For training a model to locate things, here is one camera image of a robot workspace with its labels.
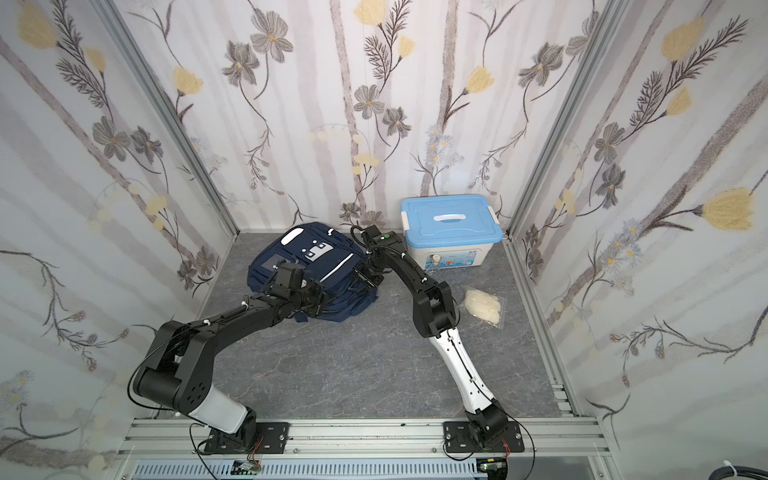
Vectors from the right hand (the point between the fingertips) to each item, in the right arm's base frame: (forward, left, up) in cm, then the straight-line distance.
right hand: (353, 276), depth 96 cm
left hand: (-7, +2, +4) cm, 8 cm away
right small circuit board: (-50, -38, -5) cm, 63 cm away
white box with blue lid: (+14, -30, +7) cm, 34 cm away
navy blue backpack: (+11, +10, -6) cm, 16 cm away
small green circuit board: (-52, +20, -5) cm, 56 cm away
